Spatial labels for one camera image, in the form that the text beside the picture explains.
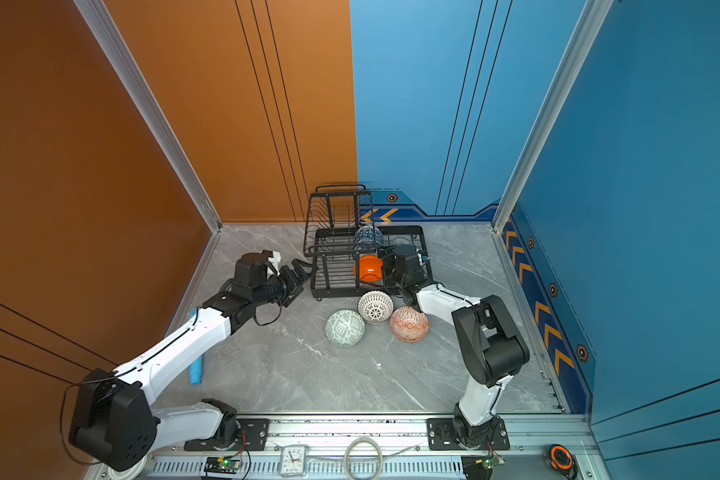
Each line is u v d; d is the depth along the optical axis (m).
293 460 0.69
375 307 0.94
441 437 0.72
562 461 0.67
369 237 1.12
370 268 1.00
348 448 0.75
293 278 0.72
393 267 0.82
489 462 0.70
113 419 0.40
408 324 0.92
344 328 0.91
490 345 0.48
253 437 0.74
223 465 0.71
